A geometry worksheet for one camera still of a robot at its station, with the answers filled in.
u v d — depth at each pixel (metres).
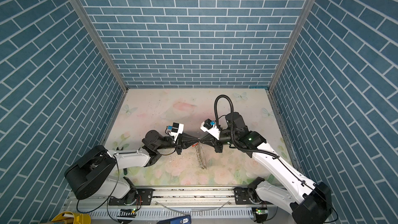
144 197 0.74
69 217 0.62
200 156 0.81
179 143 0.64
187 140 0.68
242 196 0.74
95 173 0.43
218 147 0.64
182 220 0.65
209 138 0.65
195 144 0.69
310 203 0.38
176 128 0.62
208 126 0.59
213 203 0.74
